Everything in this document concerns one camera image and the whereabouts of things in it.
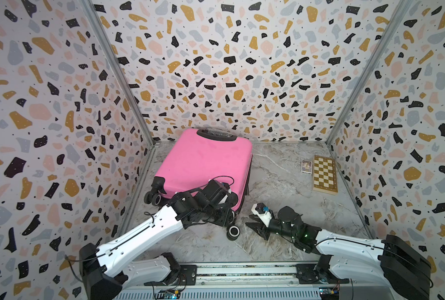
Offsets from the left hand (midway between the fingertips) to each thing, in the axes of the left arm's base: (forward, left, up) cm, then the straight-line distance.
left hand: (231, 216), depth 71 cm
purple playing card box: (+37, -44, -18) cm, 60 cm away
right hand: (+1, -7, -7) cm, 10 cm away
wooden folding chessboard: (+29, -51, -17) cm, 61 cm away
